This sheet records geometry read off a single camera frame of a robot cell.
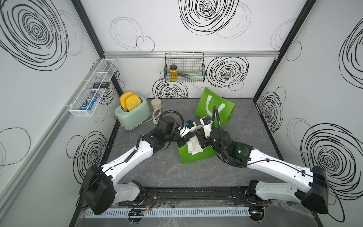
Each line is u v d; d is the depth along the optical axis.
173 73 0.85
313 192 0.39
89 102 0.70
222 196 0.76
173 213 0.96
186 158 0.86
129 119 0.94
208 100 0.94
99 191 0.39
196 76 0.87
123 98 0.91
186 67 0.89
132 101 0.92
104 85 0.79
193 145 0.73
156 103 1.09
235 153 0.51
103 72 0.90
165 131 0.59
